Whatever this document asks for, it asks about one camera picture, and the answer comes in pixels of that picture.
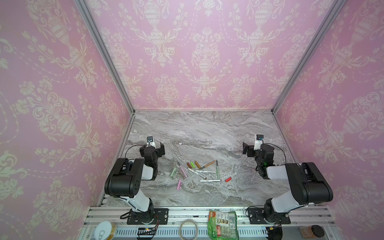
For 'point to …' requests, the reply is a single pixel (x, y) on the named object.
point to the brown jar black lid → (312, 231)
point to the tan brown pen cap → (197, 164)
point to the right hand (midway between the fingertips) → (252, 142)
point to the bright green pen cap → (192, 164)
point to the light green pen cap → (173, 172)
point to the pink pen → (183, 171)
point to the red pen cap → (228, 179)
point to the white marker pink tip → (210, 180)
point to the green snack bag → (222, 225)
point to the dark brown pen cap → (189, 165)
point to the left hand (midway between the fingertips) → (153, 144)
